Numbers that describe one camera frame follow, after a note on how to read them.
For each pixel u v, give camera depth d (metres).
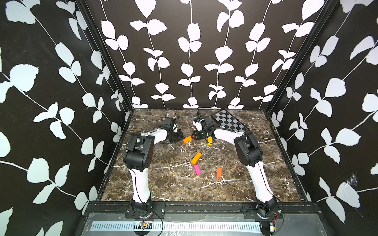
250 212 0.73
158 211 0.74
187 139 1.01
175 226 0.70
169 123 0.84
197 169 0.88
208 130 0.82
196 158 0.93
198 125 0.95
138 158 0.53
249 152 0.60
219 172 0.88
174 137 0.88
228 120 1.11
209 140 0.96
